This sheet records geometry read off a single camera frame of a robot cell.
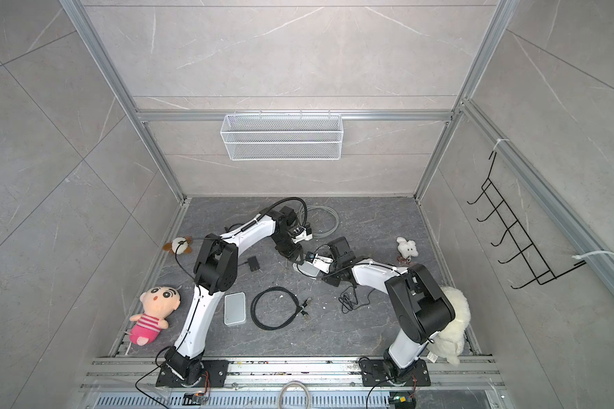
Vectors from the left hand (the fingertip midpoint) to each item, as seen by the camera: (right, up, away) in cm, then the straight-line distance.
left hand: (300, 257), depth 97 cm
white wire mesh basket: (-7, +48, +3) cm, 49 cm away
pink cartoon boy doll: (-45, -12, -18) cm, 50 cm away
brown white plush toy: (-49, +4, +3) cm, 49 cm away
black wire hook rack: (+59, +2, -39) cm, 70 cm away
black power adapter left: (-18, -2, -1) cm, 18 cm away
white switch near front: (-22, -15, -13) cm, 30 cm away
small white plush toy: (+42, +3, +1) cm, 42 cm away
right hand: (+10, -2, -2) cm, 10 cm away
